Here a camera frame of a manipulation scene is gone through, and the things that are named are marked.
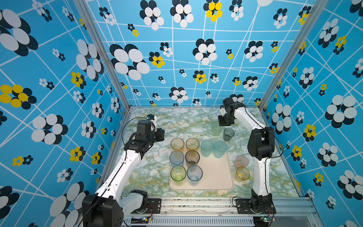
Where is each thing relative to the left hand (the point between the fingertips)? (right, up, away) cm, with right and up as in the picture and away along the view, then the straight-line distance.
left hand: (165, 129), depth 81 cm
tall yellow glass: (+16, -10, +8) cm, 21 cm away
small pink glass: (+47, -20, +7) cm, 51 cm away
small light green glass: (+35, -2, +21) cm, 41 cm away
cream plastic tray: (+31, -27, +2) cm, 41 cm away
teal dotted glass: (+26, -12, +12) cm, 31 cm away
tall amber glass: (+7, -10, +6) cm, 13 cm away
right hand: (+39, +3, +20) cm, 44 cm away
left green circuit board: (-13, -46, -8) cm, 49 cm away
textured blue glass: (+6, -18, +6) cm, 20 cm away
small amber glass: (+46, -27, +4) cm, 54 cm away
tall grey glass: (+15, -16, -3) cm, 22 cm away
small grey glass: (+42, -5, +19) cm, 47 cm away
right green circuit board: (+50, -45, -10) cm, 68 cm away
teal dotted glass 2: (+34, -13, +8) cm, 37 cm away
